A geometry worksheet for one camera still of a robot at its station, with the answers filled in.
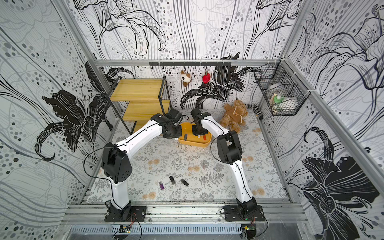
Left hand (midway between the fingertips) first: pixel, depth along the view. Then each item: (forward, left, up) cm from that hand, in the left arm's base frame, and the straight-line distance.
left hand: (178, 136), depth 88 cm
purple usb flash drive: (-25, +8, -12) cm, 29 cm away
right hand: (+13, -14, -11) cm, 22 cm away
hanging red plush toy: (+34, -17, +18) cm, 42 cm away
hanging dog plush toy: (+32, -3, +19) cm, 37 cm away
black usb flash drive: (-22, +2, -12) cm, 25 cm away
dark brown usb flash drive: (-24, -7, -12) cm, 27 cm away
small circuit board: (-45, +21, -16) cm, 52 cm away
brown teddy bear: (+19, -36, -5) cm, 42 cm away
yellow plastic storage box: (+5, -12, -12) cm, 18 cm away
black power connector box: (-44, -39, -13) cm, 60 cm away
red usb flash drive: (+8, -17, -11) cm, 21 cm away
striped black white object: (+35, -60, -12) cm, 70 cm away
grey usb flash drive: (+7, -4, -11) cm, 14 cm away
